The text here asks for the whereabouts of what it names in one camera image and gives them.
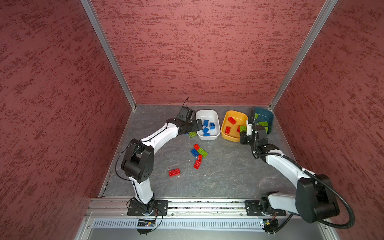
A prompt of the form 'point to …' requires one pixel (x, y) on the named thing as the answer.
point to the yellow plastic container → (241, 118)
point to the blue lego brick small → (205, 130)
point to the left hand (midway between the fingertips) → (196, 129)
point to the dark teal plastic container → (264, 117)
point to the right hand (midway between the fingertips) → (241, 135)
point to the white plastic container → (213, 116)
